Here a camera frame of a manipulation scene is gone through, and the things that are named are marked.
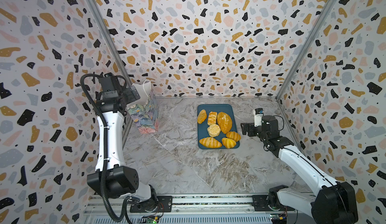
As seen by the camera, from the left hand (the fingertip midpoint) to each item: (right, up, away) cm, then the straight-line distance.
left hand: (124, 90), depth 72 cm
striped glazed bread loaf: (+44, -15, +31) cm, 56 cm away
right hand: (+62, -15, +11) cm, 65 cm away
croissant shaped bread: (+42, -29, +20) cm, 55 cm away
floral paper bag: (+4, -10, +13) cm, 17 cm away
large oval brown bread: (+53, -17, +28) cm, 62 cm away
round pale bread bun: (+45, -22, +25) cm, 56 cm away
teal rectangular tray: (+37, -24, +29) cm, 53 cm away
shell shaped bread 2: (+53, -29, +18) cm, 63 cm away
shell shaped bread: (+57, -25, +22) cm, 66 cm away
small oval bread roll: (+37, -14, +33) cm, 51 cm away
